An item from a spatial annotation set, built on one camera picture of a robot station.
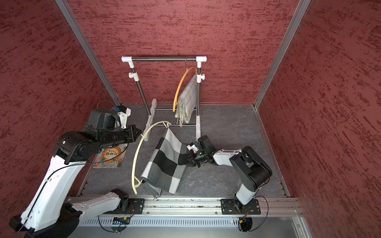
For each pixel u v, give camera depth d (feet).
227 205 2.43
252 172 1.52
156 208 2.48
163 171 2.40
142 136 2.08
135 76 2.64
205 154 2.42
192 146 2.80
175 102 2.35
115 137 1.56
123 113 1.78
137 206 2.42
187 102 2.78
